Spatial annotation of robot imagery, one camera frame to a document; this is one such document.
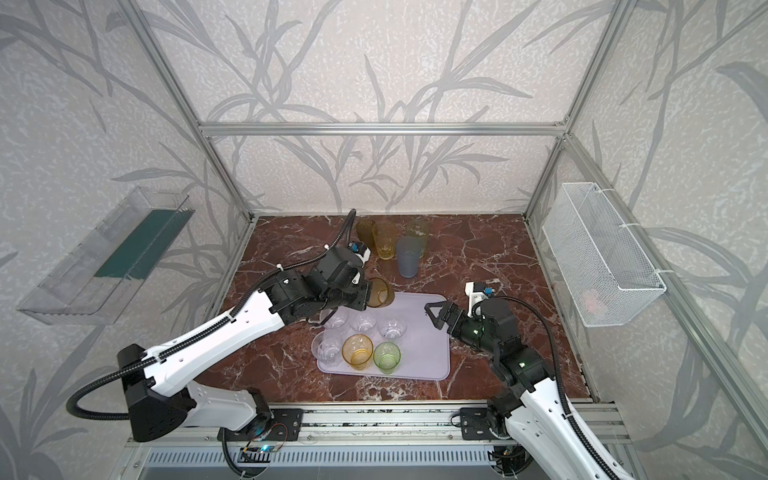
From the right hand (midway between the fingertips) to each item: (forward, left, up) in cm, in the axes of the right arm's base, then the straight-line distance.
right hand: (435, 304), depth 74 cm
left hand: (+3, +15, +5) cm, 16 cm away
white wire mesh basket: (-1, -35, +15) cm, 38 cm away
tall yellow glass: (+36, +15, -16) cm, 42 cm away
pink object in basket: (0, -39, 0) cm, 39 cm away
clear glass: (+1, +12, -18) cm, 21 cm away
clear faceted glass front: (-5, +30, -18) cm, 36 cm away
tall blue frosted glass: (+23, +7, -9) cm, 26 cm away
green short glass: (-7, +13, -16) cm, 22 cm away
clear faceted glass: (+4, +21, -19) cm, 28 cm away
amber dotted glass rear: (+36, +21, -13) cm, 44 cm away
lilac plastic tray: (-2, +10, -18) cm, 21 cm away
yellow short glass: (-5, +21, -17) cm, 28 cm away
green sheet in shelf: (+3, +64, +18) cm, 66 cm away
